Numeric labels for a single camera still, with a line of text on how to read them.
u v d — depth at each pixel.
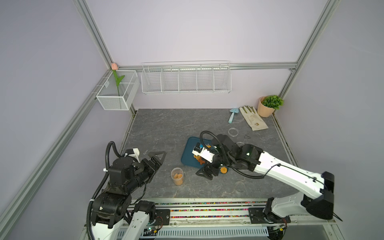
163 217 0.74
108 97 0.77
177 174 0.84
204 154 0.59
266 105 1.08
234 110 1.20
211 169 0.58
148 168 0.53
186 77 1.06
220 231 0.71
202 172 0.58
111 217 0.39
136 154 0.57
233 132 0.96
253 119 1.15
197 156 0.60
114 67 0.90
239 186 0.83
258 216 0.74
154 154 0.55
